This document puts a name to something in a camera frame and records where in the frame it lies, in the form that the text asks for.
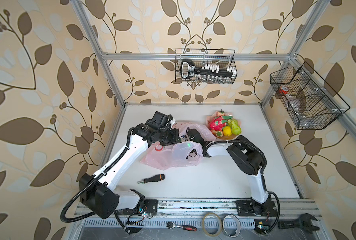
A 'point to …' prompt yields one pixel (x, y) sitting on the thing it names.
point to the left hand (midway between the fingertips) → (183, 138)
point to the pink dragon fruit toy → (218, 122)
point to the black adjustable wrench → (304, 222)
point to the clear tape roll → (220, 226)
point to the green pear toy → (235, 129)
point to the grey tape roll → (239, 225)
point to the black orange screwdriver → (155, 178)
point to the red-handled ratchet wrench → (170, 225)
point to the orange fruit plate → (213, 115)
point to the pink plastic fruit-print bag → (181, 153)
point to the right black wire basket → (309, 102)
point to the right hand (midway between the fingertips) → (168, 156)
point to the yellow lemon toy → (227, 131)
